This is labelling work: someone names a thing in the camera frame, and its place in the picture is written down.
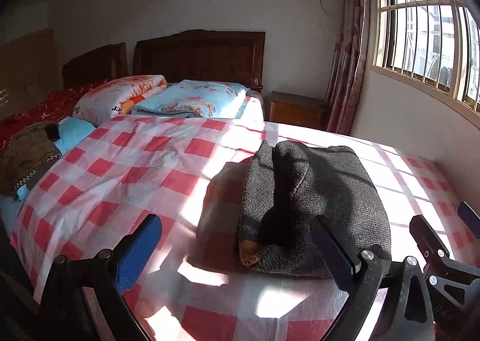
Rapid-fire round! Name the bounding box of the dark knit striped sweater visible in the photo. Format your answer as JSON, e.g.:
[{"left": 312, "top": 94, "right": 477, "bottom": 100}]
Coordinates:
[{"left": 238, "top": 141, "right": 391, "bottom": 279}]

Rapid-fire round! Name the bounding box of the red white checkered bedsheet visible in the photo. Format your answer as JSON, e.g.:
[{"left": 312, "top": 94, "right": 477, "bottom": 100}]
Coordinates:
[{"left": 10, "top": 115, "right": 479, "bottom": 340}]

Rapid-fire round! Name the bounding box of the light blue pillow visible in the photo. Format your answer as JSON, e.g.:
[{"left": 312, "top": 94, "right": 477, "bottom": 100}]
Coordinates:
[{"left": 16, "top": 116, "right": 96, "bottom": 200}]

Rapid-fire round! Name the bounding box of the brown patterned garment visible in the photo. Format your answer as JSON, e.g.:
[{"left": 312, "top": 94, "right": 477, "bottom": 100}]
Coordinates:
[{"left": 1, "top": 122, "right": 62, "bottom": 197}]

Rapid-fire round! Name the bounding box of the wooden nightstand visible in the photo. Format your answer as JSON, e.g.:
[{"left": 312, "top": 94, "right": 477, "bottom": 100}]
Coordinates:
[{"left": 268, "top": 91, "right": 326, "bottom": 129}]

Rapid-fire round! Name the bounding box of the pink floral curtain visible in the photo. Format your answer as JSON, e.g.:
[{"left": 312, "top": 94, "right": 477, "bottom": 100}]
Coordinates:
[{"left": 326, "top": 0, "right": 371, "bottom": 135}]

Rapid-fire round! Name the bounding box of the orange floral folded quilt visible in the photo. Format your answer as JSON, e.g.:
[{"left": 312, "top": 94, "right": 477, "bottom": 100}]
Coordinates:
[{"left": 72, "top": 75, "right": 167, "bottom": 127}]

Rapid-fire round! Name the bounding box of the red floral blanket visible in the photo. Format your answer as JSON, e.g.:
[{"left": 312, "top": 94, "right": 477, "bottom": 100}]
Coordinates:
[{"left": 1, "top": 81, "right": 107, "bottom": 153}]

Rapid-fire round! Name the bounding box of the light blue floral quilt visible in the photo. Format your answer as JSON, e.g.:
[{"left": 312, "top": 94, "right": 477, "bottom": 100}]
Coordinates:
[{"left": 131, "top": 80, "right": 250, "bottom": 119}]

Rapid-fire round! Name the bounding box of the barred window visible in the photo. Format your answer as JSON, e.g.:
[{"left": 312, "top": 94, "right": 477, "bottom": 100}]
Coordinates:
[{"left": 373, "top": 0, "right": 479, "bottom": 114}]

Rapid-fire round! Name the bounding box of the dark wooden headboard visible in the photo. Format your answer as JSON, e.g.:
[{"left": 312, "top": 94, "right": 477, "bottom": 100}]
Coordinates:
[
  {"left": 133, "top": 29, "right": 266, "bottom": 92},
  {"left": 62, "top": 42, "right": 128, "bottom": 89}
]

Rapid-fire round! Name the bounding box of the brown wooden wardrobe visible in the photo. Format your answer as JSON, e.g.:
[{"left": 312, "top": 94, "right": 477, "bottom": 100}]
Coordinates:
[{"left": 0, "top": 28, "right": 62, "bottom": 119}]

